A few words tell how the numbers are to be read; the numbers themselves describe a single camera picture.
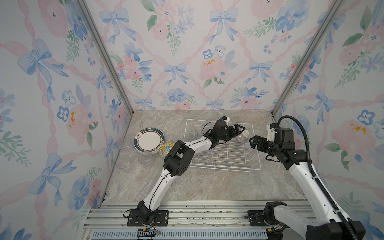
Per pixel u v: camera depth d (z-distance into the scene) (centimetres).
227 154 95
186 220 75
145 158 92
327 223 38
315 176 46
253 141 71
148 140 100
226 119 92
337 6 68
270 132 70
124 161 93
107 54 86
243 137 95
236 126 86
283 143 57
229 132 86
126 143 99
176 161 62
